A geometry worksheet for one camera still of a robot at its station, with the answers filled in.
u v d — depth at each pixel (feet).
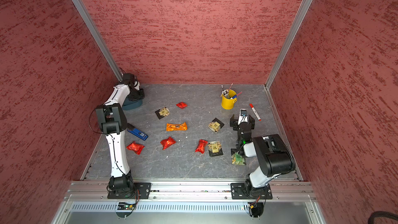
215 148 2.87
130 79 2.88
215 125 3.20
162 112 3.40
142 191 2.43
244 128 2.39
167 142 2.87
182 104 3.40
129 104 3.17
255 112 3.39
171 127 3.11
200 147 2.79
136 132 2.96
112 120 2.07
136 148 2.80
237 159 2.79
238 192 2.41
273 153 1.52
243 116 2.54
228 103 3.36
